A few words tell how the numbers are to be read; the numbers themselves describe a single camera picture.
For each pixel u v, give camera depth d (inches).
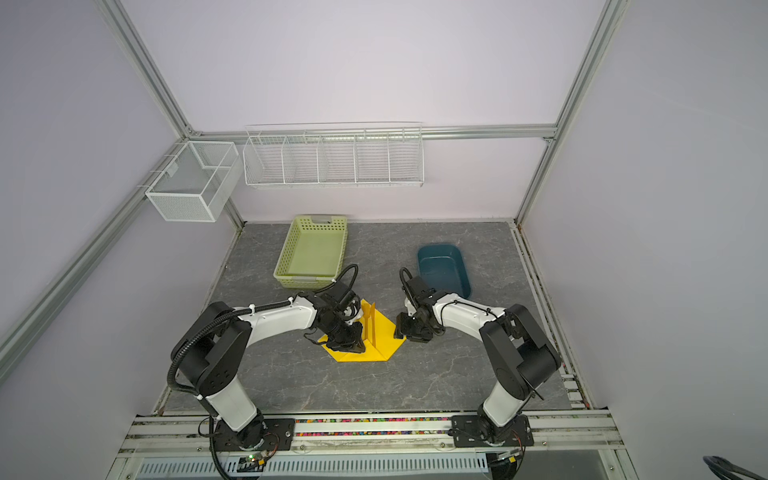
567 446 28.7
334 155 38.7
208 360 18.2
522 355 18.0
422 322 27.0
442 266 42.9
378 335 35.8
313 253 44.3
